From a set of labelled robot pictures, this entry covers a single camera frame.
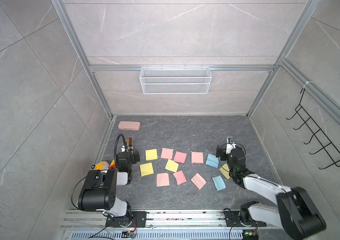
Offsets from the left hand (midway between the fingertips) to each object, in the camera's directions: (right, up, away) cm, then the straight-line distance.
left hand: (129, 149), depth 94 cm
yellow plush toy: (-13, -8, -9) cm, 17 cm away
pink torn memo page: (+22, -17, -7) cm, 29 cm away
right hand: (+62, +3, -5) cm, 62 cm away
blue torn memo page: (+55, -19, -9) cm, 59 cm away
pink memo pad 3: (+44, -6, +1) cm, 44 cm away
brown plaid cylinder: (-2, +5, +7) cm, 9 cm away
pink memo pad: (+24, -4, +5) cm, 25 cm away
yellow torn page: (+12, -12, -3) cm, 17 cm away
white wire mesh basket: (+28, +46, +7) cm, 55 cm away
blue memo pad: (+53, -7, -1) cm, 54 cm away
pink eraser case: (-4, +15, +18) cm, 24 cm away
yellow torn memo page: (+28, -10, -1) cm, 30 cm away
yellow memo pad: (+13, -4, +5) cm, 15 cm away
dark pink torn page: (+32, -16, -6) cm, 36 cm away
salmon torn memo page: (+43, -18, -7) cm, 47 cm away
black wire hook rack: (+95, +6, -31) cm, 100 cm away
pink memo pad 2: (+33, -6, +3) cm, 33 cm away
